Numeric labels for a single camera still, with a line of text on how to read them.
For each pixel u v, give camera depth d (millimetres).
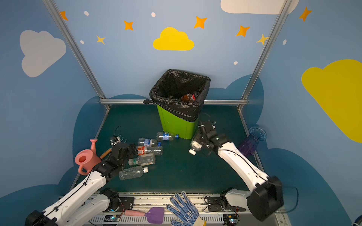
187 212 718
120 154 621
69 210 434
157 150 945
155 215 704
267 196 392
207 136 604
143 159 904
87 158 790
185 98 981
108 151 928
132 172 801
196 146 820
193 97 902
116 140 727
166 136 959
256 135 840
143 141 936
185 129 929
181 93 936
